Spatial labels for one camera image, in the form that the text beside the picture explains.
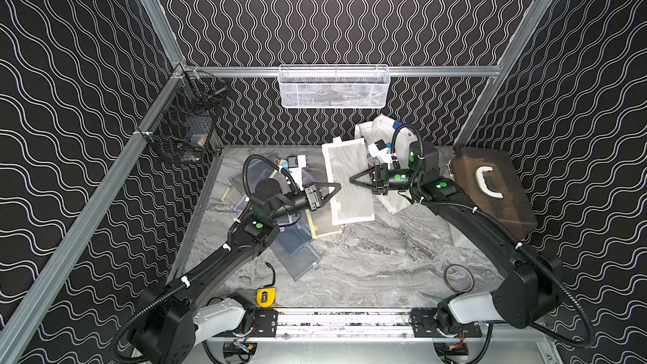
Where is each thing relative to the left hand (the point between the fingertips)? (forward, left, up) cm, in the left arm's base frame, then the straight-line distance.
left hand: (340, 184), depth 64 cm
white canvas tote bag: (+41, -24, -19) cm, 51 cm away
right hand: (+3, -3, -3) cm, 5 cm away
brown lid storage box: (+25, -58, -24) cm, 67 cm away
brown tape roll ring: (-11, -37, -34) cm, 51 cm away
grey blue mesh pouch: (-3, +15, -35) cm, 38 cm away
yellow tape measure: (-20, +21, -33) cm, 44 cm away
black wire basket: (+29, +57, -11) cm, 65 cm away
